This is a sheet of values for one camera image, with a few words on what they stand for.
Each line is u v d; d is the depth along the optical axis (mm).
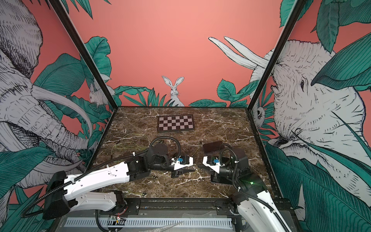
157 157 515
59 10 702
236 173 527
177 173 574
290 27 750
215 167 564
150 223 701
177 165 545
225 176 585
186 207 748
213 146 999
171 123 1074
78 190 418
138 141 1007
